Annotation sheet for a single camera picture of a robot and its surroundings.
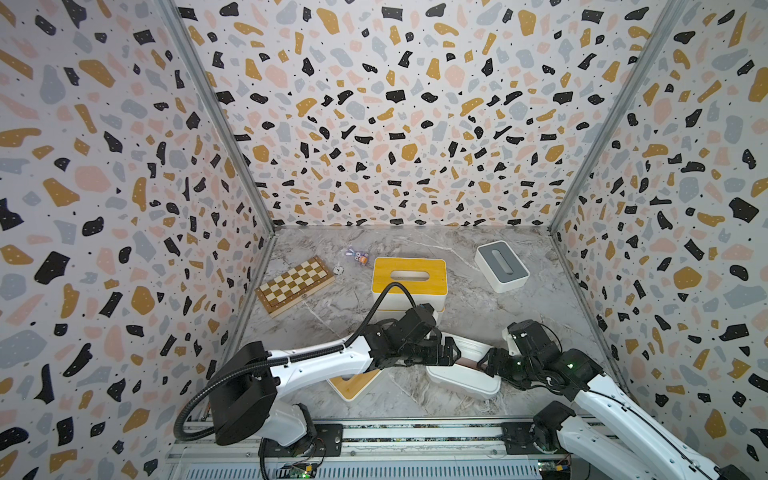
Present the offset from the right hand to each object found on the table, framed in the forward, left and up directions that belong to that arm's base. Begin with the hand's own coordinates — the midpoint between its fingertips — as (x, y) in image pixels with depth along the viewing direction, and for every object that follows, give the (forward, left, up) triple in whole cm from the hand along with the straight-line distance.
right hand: (484, 369), depth 77 cm
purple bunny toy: (+41, +37, -5) cm, 56 cm away
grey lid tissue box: (+39, -13, -6) cm, 41 cm away
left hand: (+1, +8, +5) cm, 10 cm away
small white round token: (+38, +46, -7) cm, 60 cm away
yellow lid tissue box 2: (-5, +35, -2) cm, 35 cm away
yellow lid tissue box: (+21, +15, +10) cm, 28 cm away
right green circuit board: (-19, -15, -10) cm, 26 cm away
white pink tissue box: (-2, +5, +1) cm, 6 cm away
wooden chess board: (+27, +61, -4) cm, 67 cm away
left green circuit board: (-22, +45, -8) cm, 51 cm away
